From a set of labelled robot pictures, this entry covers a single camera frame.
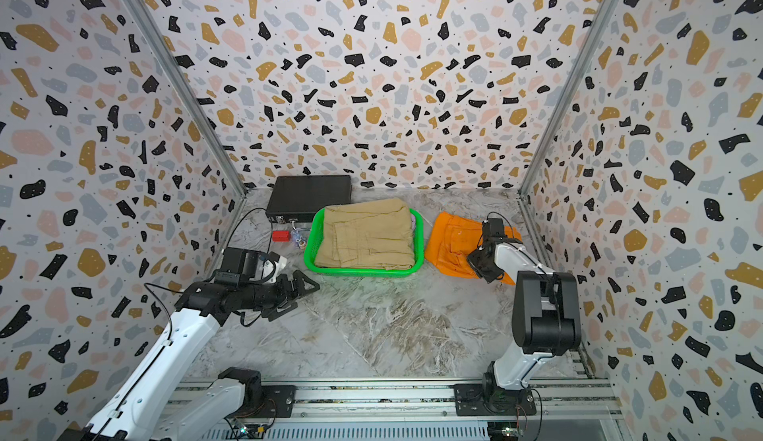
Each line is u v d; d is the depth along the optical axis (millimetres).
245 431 702
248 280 623
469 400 740
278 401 733
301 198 1197
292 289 668
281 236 1088
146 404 402
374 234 999
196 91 922
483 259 822
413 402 762
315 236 983
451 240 1032
